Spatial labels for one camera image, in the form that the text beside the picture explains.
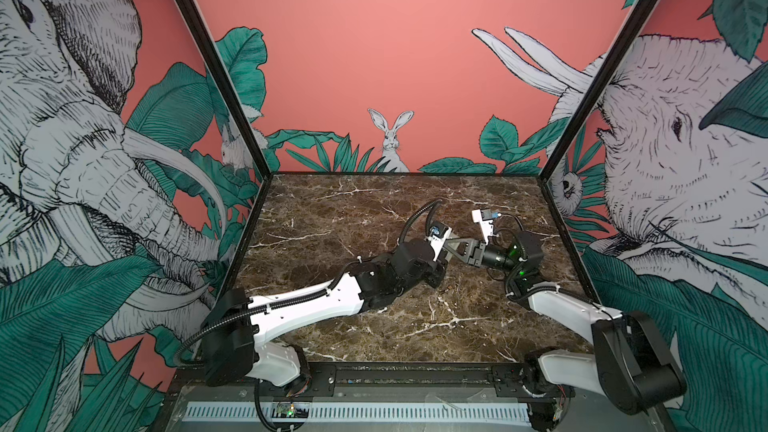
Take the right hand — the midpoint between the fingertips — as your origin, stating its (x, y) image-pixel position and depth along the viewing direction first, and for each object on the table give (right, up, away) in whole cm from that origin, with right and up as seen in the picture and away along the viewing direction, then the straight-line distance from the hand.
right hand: (442, 247), depth 73 cm
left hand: (+1, 0, -1) cm, 2 cm away
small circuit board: (-37, -38, -3) cm, 53 cm away
